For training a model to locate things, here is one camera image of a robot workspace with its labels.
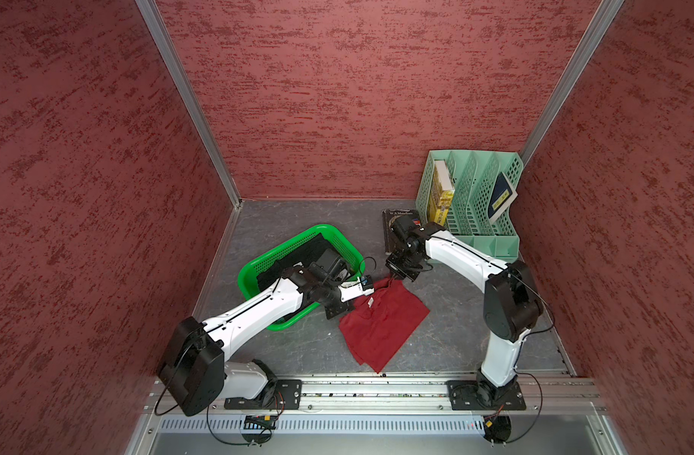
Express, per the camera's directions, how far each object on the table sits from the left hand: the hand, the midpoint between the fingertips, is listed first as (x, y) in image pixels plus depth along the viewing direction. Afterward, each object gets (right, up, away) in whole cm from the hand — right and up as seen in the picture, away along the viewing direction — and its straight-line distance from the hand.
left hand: (346, 308), depth 80 cm
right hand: (+13, +7, +8) cm, 17 cm away
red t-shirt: (+11, -6, +6) cm, 14 cm away
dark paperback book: (+16, +29, +34) cm, 47 cm away
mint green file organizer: (+50, +26, +37) cm, 68 cm away
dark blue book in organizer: (+58, +35, +23) cm, 72 cm away
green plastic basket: (-32, +7, +8) cm, 34 cm away
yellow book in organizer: (+31, +35, +9) cm, 47 cm away
